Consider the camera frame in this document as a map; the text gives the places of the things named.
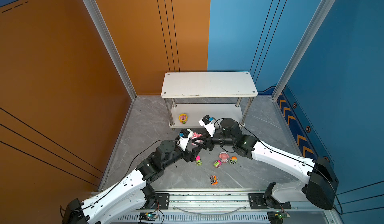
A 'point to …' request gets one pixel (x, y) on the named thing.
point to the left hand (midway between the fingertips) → (197, 141)
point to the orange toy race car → (214, 180)
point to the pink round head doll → (224, 156)
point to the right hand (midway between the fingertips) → (193, 139)
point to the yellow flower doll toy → (183, 118)
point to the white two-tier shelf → (189, 96)
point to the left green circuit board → (148, 216)
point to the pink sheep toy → (195, 135)
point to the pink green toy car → (217, 163)
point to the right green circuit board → (277, 217)
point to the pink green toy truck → (198, 160)
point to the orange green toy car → (233, 160)
